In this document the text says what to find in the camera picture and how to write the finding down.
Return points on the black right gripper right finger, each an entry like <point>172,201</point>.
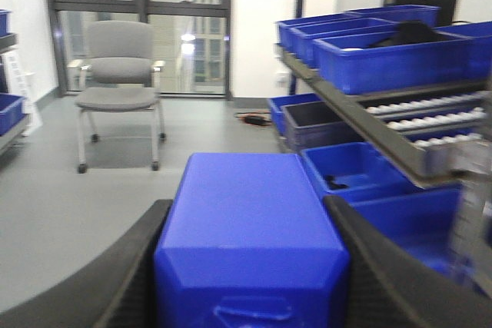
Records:
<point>392,285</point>

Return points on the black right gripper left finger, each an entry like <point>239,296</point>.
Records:
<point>96,289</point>

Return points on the blue plastic box slanted corners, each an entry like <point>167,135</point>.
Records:
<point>250,228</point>

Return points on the small black part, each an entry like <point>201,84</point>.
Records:
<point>336,183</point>

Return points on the grey rack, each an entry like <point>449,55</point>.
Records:
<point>11,136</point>

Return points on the grey chair on castors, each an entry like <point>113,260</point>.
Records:
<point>119,97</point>

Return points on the blue plastic bin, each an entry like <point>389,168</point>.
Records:
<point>9,113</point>
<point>4,22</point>

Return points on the row of blue bins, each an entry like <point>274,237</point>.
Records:
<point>384,67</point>

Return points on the white printed panel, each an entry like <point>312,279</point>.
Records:
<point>21,74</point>

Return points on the black bag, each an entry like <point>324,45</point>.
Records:
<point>411,34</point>

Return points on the black monitor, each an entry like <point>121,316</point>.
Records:
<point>442,5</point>

